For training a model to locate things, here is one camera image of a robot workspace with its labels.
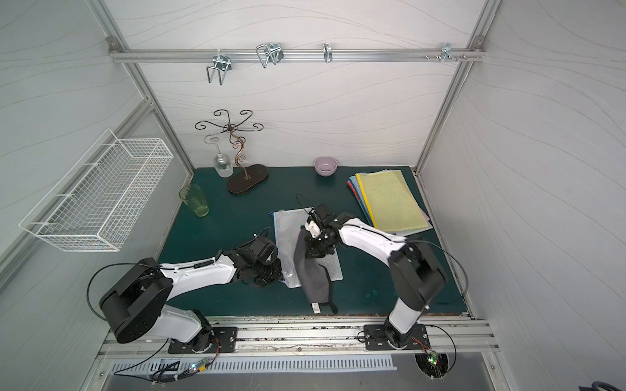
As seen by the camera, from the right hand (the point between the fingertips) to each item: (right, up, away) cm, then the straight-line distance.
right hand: (307, 254), depth 84 cm
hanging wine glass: (-34, +34, +8) cm, 48 cm away
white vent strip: (+1, -29, -14) cm, 32 cm away
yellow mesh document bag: (+37, +18, +25) cm, 48 cm away
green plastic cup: (-46, +20, +11) cm, 51 cm away
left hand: (-7, -9, +1) cm, 11 cm away
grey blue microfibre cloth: (+2, -7, -2) cm, 7 cm away
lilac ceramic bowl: (+7, +35, +34) cm, 49 cm away
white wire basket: (-60, +18, -17) cm, 65 cm away
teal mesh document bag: (+23, +22, +26) cm, 41 cm away
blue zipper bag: (-9, +8, +18) cm, 21 cm away
